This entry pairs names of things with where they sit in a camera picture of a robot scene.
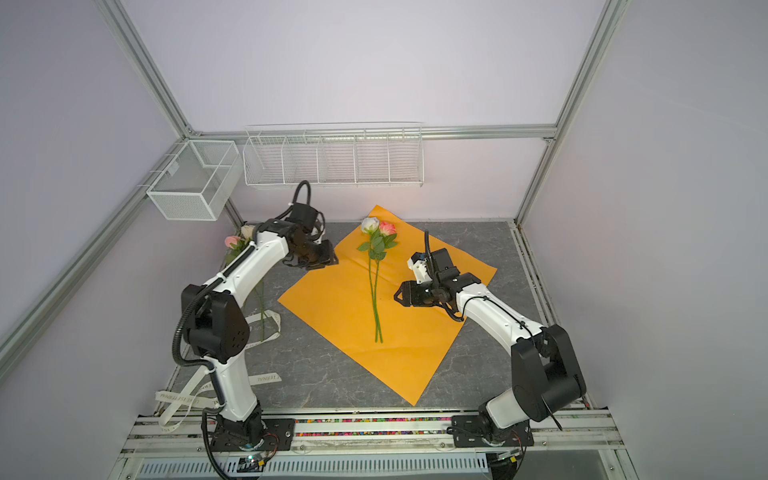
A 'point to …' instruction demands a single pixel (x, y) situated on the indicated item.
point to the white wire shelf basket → (334, 154)
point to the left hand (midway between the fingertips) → (334, 264)
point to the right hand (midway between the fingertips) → (403, 298)
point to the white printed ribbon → (192, 398)
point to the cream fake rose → (248, 232)
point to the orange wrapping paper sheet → (352, 310)
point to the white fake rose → (375, 246)
